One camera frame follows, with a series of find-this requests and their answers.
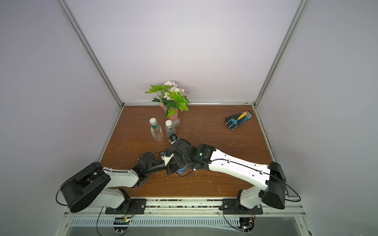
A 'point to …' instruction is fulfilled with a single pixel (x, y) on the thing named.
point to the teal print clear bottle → (170, 128)
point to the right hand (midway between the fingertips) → (177, 154)
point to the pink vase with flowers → (172, 99)
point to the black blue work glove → (248, 115)
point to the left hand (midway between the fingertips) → (183, 161)
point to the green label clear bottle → (156, 130)
